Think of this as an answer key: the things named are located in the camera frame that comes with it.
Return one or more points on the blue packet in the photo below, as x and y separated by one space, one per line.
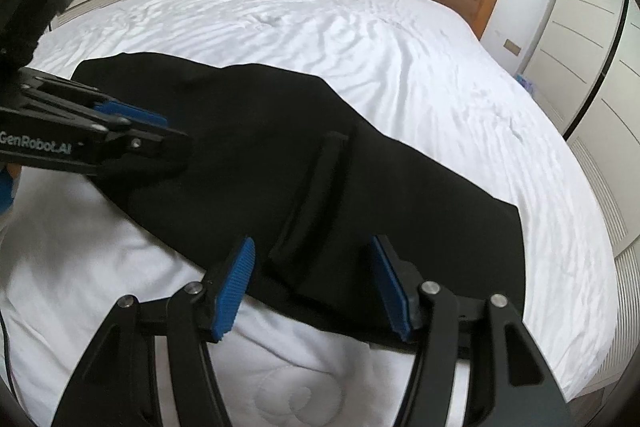
526 82

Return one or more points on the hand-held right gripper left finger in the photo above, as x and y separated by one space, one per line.
232 292

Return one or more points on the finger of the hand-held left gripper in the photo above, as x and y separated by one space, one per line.
135 116
150 152

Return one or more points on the bed with white duvet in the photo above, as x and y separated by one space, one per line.
350 37

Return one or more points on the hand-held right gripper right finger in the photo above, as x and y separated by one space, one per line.
395 292

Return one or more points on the white wardrobe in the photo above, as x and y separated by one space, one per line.
575 32

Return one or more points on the wall socket plate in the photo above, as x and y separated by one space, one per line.
512 47

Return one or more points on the black pants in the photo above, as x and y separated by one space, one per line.
280 132

